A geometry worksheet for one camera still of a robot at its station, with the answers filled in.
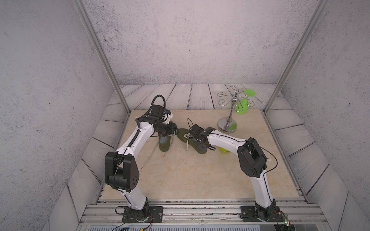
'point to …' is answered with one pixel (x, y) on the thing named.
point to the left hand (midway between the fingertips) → (178, 131)
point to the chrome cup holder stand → (228, 124)
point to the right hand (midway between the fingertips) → (204, 144)
